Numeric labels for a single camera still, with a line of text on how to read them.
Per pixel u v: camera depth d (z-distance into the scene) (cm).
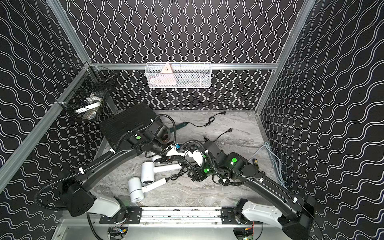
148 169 87
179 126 106
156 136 60
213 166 52
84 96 92
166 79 90
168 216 76
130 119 110
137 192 77
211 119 116
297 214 39
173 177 86
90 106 76
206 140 103
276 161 97
